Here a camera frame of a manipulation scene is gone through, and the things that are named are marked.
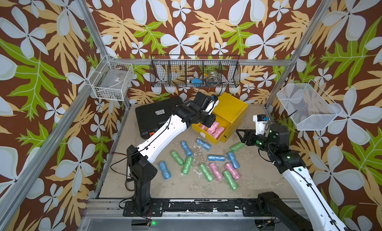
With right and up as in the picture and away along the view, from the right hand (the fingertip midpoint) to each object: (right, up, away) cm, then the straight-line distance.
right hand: (239, 129), depth 73 cm
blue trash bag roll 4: (-26, -15, +19) cm, 35 cm away
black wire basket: (-3, +38, +27) cm, 47 cm away
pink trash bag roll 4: (+1, -26, +10) cm, 28 cm away
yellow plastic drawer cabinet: (-1, +11, +18) cm, 21 cm away
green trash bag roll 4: (-2, -30, +7) cm, 31 cm away
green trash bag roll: (+5, -12, +20) cm, 24 cm away
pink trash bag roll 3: (-9, -26, +10) cm, 30 cm away
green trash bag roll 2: (-27, -22, +14) cm, 37 cm away
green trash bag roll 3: (-15, -25, +13) cm, 32 cm away
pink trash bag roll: (-9, -2, +10) cm, 13 cm away
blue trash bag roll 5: (-38, -26, +11) cm, 48 cm away
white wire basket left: (-71, +29, +14) cm, 78 cm away
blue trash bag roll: (-16, -11, +23) cm, 30 cm away
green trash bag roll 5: (-32, -20, +15) cm, 40 cm away
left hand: (-12, +7, +3) cm, 14 cm away
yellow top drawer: (-21, 0, +11) cm, 24 cm away
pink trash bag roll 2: (-10, +1, +14) cm, 17 cm away
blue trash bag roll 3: (+3, -22, +15) cm, 27 cm away
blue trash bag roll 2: (-7, -18, +16) cm, 25 cm away
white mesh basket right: (+41, +13, +9) cm, 44 cm away
